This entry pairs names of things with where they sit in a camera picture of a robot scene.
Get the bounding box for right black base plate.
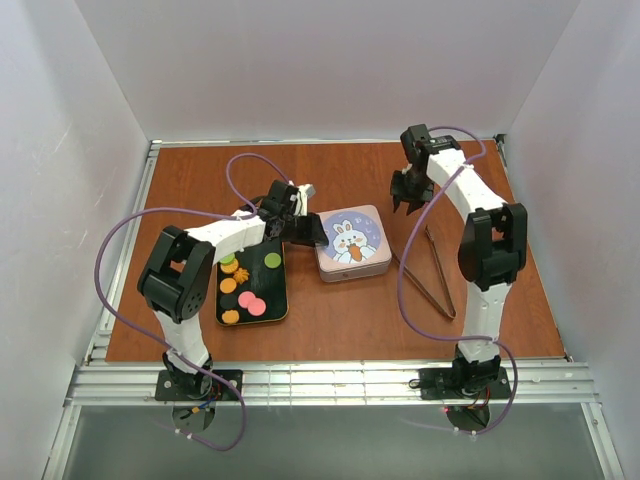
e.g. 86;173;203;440
408;367;512;400

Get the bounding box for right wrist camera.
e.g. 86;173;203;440
400;124;432;158

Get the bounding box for pink sandwich cookie upper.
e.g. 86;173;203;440
238;291;256;309

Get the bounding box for orange flower cookie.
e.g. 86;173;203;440
233;267;250;284

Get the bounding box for plain orange round cookie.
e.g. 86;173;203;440
219;278;237;294

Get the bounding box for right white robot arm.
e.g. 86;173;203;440
390;125;527;398

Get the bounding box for orange scalloped cookie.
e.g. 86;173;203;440
221;310;240;325

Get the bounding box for silver cookie tin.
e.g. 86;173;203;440
316;245;392;283

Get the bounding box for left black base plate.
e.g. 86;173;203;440
154;370;237;402

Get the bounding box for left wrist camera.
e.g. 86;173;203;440
261;180;316;217

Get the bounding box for pink sandwich cookie lower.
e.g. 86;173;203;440
247;298;266;317

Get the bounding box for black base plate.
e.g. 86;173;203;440
408;367;512;400
154;370;237;402

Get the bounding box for pink sandwich cookie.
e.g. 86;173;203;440
238;291;256;309
247;298;266;317

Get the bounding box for black sandwich cookie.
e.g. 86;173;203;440
219;294;238;310

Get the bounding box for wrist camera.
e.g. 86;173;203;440
261;180;316;217
400;124;432;158

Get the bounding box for black cookie tray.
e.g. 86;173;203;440
214;240;289;326

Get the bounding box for green topped sandwich cookie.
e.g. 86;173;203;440
218;254;239;275

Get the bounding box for silver tin lid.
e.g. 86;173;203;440
319;205;391;262

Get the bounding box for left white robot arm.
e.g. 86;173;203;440
138;210;329;399

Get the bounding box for silver metal tongs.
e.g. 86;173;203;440
389;224;457;319

